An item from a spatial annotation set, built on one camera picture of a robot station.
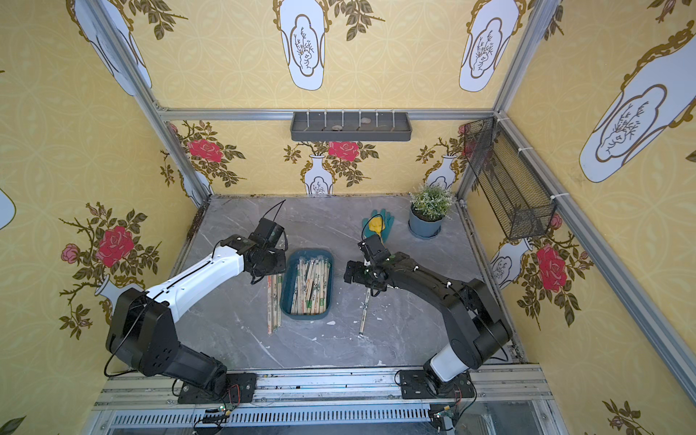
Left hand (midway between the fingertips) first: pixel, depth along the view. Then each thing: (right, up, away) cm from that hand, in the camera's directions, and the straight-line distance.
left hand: (284, 265), depth 88 cm
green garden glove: (+32, +13, +23) cm, 41 cm away
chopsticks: (+26, -14, 0) cm, 30 cm away
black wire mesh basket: (+84, +22, +14) cm, 88 cm away
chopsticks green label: (-2, -11, +2) cm, 11 cm away
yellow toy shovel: (+32, +13, +23) cm, 41 cm away
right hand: (+23, -5, +1) cm, 23 cm away
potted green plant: (+49, +20, +8) cm, 54 cm away
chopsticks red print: (-5, -14, +2) cm, 15 cm away
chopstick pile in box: (+8, -7, +5) cm, 12 cm away
